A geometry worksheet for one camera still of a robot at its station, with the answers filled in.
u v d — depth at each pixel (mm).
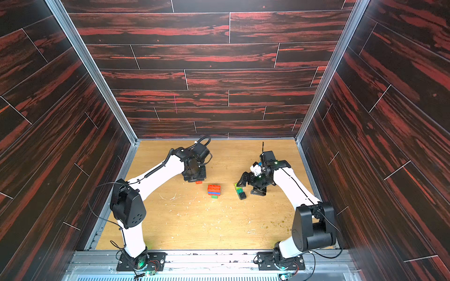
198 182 853
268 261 733
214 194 939
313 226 430
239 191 933
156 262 729
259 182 721
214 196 936
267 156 704
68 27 706
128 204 468
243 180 751
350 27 706
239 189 951
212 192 964
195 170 705
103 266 733
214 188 863
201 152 693
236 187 934
